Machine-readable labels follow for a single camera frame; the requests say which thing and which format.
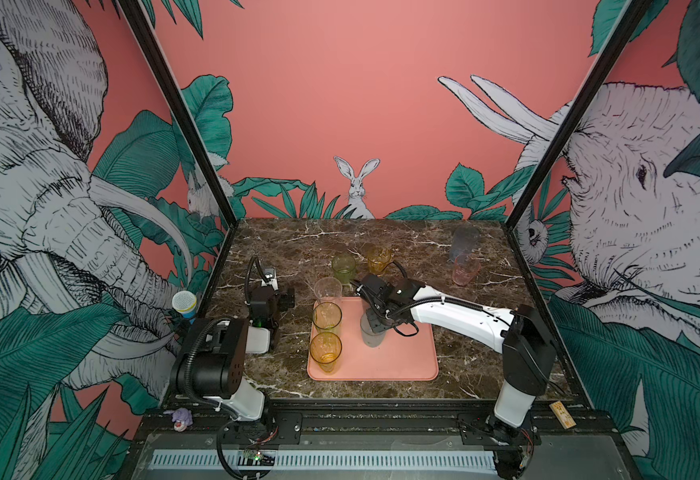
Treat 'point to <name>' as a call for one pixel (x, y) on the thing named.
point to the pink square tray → (401, 357)
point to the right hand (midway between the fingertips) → (373, 319)
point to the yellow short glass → (378, 257)
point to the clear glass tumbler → (327, 289)
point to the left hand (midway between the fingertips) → (271, 279)
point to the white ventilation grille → (329, 460)
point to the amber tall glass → (325, 349)
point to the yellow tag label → (563, 415)
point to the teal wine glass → (370, 338)
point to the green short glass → (343, 268)
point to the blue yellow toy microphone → (185, 303)
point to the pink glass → (465, 268)
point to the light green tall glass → (327, 318)
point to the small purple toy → (182, 419)
